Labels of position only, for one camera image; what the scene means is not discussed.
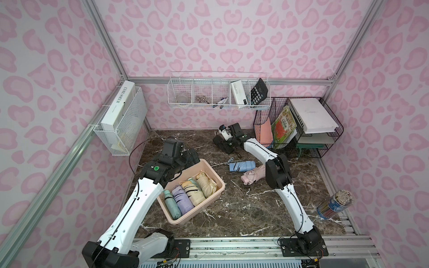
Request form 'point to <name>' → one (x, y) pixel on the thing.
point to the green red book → (284, 126)
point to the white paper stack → (313, 115)
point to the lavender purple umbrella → (182, 200)
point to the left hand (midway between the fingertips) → (191, 155)
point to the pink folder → (266, 133)
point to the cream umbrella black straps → (195, 194)
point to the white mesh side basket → (130, 129)
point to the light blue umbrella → (242, 166)
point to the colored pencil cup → (332, 205)
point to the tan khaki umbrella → (207, 185)
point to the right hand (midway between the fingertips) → (221, 142)
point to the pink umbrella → (251, 176)
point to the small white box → (239, 93)
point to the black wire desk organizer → (315, 144)
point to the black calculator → (258, 92)
